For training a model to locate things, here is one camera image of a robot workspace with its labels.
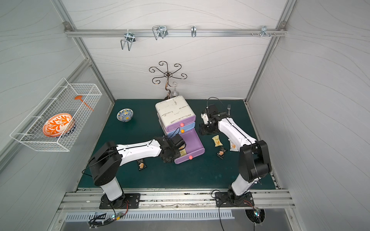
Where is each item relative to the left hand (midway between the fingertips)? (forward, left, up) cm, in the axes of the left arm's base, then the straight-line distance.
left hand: (178, 156), depth 86 cm
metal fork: (+44, -39, -3) cm, 58 cm away
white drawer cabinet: (+20, +4, +19) cm, 28 cm away
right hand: (+15, -17, +8) cm, 24 cm away
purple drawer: (+11, +1, +16) cm, 20 cm away
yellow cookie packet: (+13, -25, -3) cm, 29 cm away
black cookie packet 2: (+5, -27, -3) cm, 28 cm away
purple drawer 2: (+6, -10, 0) cm, 12 cm away
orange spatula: (+21, +55, +28) cm, 65 cm away
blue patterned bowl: (+33, +43, -1) cm, 55 cm away
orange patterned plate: (+1, +53, +31) cm, 61 cm away
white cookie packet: (+8, -36, -3) cm, 37 cm away
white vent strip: (-29, 0, -4) cm, 29 cm away
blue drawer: (+14, -2, +8) cm, 16 cm away
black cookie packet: (-4, +22, -2) cm, 22 cm away
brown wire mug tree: (+44, +8, +28) cm, 53 cm away
